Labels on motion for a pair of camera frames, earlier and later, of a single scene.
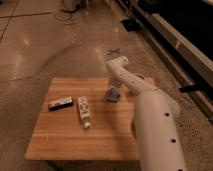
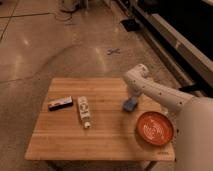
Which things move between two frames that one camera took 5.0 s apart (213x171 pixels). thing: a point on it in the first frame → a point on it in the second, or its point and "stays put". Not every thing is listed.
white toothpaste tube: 84,111 stays put
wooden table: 76,122 stays put
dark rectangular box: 58,104 stays put
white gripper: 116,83 → 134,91
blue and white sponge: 112,94 → 129,105
